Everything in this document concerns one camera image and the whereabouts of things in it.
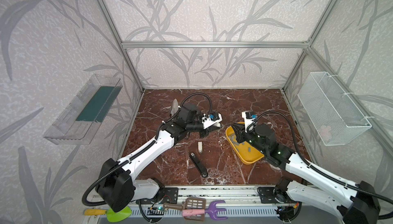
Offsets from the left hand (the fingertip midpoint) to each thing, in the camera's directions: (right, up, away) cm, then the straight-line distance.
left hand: (219, 120), depth 74 cm
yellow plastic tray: (+17, -20, +14) cm, 30 cm away
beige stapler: (-10, -17, +13) cm, 24 cm away
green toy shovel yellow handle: (-49, -42, -6) cm, 65 cm away
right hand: (+7, 0, +2) cm, 7 cm away
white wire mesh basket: (+47, +2, -12) cm, 49 cm away
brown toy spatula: (-13, -39, -1) cm, 42 cm away
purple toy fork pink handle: (-4, -40, -6) cm, 40 cm away
